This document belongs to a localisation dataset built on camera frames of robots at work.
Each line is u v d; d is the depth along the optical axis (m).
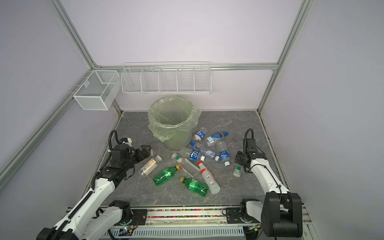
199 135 1.00
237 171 0.85
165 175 0.82
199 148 0.98
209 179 0.81
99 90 0.97
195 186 0.79
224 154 0.90
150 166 0.86
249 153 0.62
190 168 0.87
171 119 1.03
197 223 0.73
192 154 0.89
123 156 0.63
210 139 0.96
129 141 0.75
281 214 0.41
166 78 0.99
